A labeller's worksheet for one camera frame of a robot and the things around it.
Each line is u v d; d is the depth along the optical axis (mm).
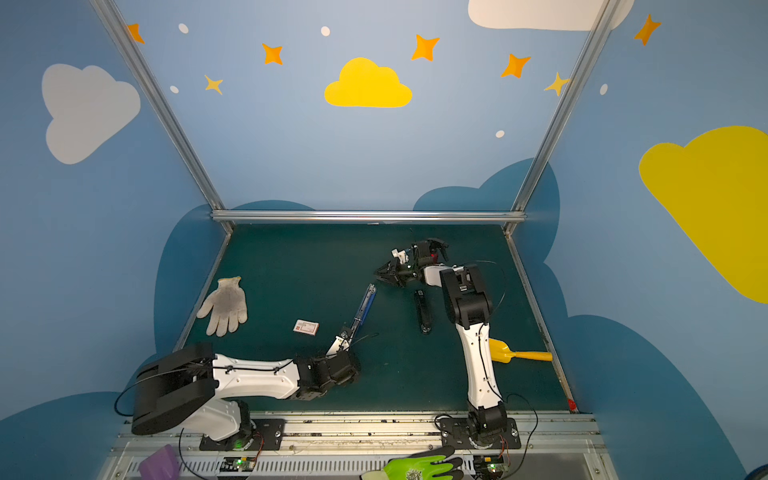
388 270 1000
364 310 958
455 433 748
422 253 942
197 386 427
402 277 995
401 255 1052
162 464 698
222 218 1160
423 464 704
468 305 651
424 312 934
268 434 750
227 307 981
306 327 929
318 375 658
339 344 768
